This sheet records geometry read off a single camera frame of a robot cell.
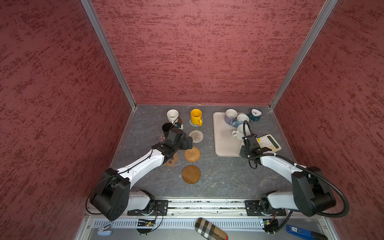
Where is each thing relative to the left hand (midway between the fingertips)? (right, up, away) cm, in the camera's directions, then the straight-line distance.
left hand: (185, 142), depth 87 cm
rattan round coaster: (+4, -9, +6) cm, 12 cm away
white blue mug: (+38, +14, +16) cm, 44 cm away
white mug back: (+33, +16, +23) cm, 43 cm away
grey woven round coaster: (+5, +9, +20) cm, 23 cm away
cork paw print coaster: (-9, -13, +3) cm, 16 cm away
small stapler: (-35, -38, -20) cm, 55 cm away
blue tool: (+55, -38, -22) cm, 70 cm away
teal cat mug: (+51, +17, +23) cm, 59 cm away
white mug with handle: (-11, +16, +17) cm, 26 cm away
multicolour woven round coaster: (+7, +2, +15) cm, 17 cm away
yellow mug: (+7, +15, +14) cm, 22 cm away
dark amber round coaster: (-6, +13, +22) cm, 26 cm away
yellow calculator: (+55, -1, +11) cm, 56 cm away
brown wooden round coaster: (+4, -19, -1) cm, 19 cm away
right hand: (+37, -8, +5) cm, 38 cm away
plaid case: (+13, -37, -21) cm, 44 cm away
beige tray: (+28, -4, +16) cm, 32 cm away
